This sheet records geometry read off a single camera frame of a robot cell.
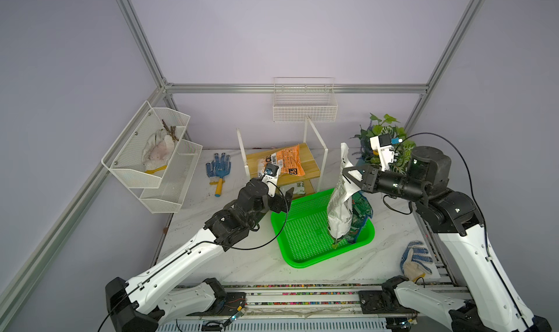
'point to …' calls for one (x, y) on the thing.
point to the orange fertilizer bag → (288, 160)
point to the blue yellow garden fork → (221, 172)
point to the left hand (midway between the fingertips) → (280, 184)
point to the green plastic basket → (303, 231)
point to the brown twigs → (172, 132)
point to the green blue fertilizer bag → (362, 211)
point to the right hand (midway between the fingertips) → (343, 176)
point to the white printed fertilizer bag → (340, 212)
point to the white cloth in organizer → (157, 150)
